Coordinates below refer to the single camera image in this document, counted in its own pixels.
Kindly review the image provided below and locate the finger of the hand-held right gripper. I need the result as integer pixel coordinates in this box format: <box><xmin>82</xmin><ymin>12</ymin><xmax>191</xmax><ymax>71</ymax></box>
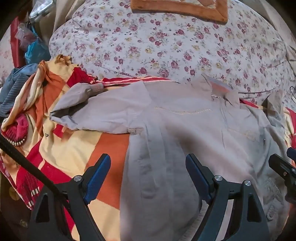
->
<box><xmin>286</xmin><ymin>146</ymin><xmax>296</xmax><ymax>163</ymax></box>
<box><xmin>269</xmin><ymin>153</ymin><xmax>296</xmax><ymax>179</ymax></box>

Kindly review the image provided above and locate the black cable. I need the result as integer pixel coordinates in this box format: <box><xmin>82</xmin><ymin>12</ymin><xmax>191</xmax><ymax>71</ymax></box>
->
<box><xmin>0</xmin><ymin>134</ymin><xmax>77</xmax><ymax>232</ymax></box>

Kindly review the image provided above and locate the red knitted garment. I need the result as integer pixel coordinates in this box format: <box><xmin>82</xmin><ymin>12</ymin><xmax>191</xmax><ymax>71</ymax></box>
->
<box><xmin>1</xmin><ymin>115</ymin><xmax>29</xmax><ymax>146</ymax></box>

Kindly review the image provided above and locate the orange red yellow blanket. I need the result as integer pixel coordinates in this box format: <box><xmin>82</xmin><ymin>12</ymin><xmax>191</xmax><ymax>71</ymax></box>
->
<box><xmin>0</xmin><ymin>54</ymin><xmax>296</xmax><ymax>241</ymax></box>

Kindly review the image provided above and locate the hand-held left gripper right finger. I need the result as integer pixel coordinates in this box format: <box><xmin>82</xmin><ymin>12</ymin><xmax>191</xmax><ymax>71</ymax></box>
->
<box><xmin>185</xmin><ymin>153</ymin><xmax>270</xmax><ymax>241</ymax></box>

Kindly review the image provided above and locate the grey jacket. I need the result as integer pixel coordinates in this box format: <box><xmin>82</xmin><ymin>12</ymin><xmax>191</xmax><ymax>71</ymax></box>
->
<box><xmin>50</xmin><ymin>75</ymin><xmax>296</xmax><ymax>241</ymax></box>

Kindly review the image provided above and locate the beige curtain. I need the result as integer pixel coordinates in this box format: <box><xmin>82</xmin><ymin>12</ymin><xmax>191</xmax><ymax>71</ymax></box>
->
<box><xmin>40</xmin><ymin>0</ymin><xmax>88</xmax><ymax>40</ymax></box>

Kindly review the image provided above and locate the shiny silver object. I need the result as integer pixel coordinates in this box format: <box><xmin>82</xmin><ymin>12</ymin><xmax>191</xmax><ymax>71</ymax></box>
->
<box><xmin>29</xmin><ymin>0</ymin><xmax>54</xmax><ymax>22</ymax></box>

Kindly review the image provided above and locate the blue plastic bag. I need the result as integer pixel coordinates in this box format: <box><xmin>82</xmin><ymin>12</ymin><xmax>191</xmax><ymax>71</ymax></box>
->
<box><xmin>24</xmin><ymin>38</ymin><xmax>51</xmax><ymax>65</ymax></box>

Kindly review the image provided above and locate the orange checkered pillow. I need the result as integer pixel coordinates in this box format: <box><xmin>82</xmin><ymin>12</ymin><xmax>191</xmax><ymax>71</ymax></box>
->
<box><xmin>131</xmin><ymin>0</ymin><xmax>228</xmax><ymax>24</ymax></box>

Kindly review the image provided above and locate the pale floral bed sheet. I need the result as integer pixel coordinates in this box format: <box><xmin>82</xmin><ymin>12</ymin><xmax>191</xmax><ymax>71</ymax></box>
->
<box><xmin>0</xmin><ymin>30</ymin><xmax>19</xmax><ymax>87</ymax></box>

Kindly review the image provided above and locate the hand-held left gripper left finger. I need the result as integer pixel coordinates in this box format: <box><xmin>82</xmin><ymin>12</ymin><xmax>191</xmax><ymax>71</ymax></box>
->
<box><xmin>29</xmin><ymin>153</ymin><xmax>111</xmax><ymax>241</ymax></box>

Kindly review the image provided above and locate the blue-grey striped cloth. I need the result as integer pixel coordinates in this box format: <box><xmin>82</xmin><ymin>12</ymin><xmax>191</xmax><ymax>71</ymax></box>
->
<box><xmin>0</xmin><ymin>64</ymin><xmax>38</xmax><ymax>117</ymax></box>

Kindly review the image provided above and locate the floral quilt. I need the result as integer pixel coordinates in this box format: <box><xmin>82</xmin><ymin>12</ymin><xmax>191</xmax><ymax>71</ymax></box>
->
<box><xmin>48</xmin><ymin>0</ymin><xmax>296</xmax><ymax>107</ymax></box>

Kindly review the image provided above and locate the beige cloth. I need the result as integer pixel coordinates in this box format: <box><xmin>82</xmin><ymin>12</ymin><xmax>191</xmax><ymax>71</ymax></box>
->
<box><xmin>285</xmin><ymin>44</ymin><xmax>296</xmax><ymax>77</ymax></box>

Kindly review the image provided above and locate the red bag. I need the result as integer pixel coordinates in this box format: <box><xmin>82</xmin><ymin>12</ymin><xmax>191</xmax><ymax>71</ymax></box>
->
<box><xmin>10</xmin><ymin>16</ymin><xmax>26</xmax><ymax>68</ymax></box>

